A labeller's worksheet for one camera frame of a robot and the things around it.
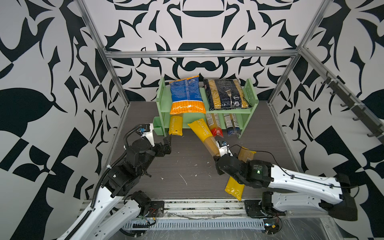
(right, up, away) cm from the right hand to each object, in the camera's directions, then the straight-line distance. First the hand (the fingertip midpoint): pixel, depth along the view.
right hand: (216, 157), depth 71 cm
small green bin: (-35, +13, +32) cm, 49 cm away
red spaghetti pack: (+2, +15, +16) cm, 21 cm away
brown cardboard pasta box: (+20, -3, +19) cm, 28 cm away
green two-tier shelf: (+19, +29, +6) cm, 35 cm away
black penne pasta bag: (+6, +31, +10) cm, 33 cm away
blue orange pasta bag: (-14, +29, +6) cm, 33 cm away
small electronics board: (+26, -32, 0) cm, 41 cm away
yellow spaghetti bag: (-21, +15, +19) cm, 32 cm away
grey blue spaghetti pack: (+12, +15, +17) cm, 26 cm away
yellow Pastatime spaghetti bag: (-7, +14, +9) cm, 18 cm away
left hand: (-25, +12, -5) cm, 28 cm away
